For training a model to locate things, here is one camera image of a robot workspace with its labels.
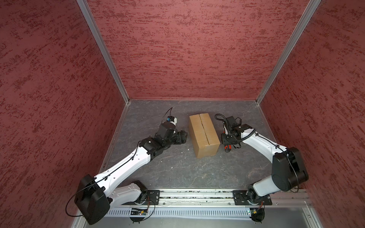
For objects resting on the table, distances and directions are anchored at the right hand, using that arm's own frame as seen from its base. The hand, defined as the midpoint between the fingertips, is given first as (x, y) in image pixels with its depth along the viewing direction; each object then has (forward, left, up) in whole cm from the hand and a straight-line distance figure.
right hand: (224, 143), depth 89 cm
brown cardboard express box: (0, +14, +10) cm, 17 cm away
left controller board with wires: (-34, +51, -8) cm, 62 cm away
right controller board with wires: (-37, -11, -6) cm, 39 cm away
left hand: (-1, +27, +11) cm, 30 cm away
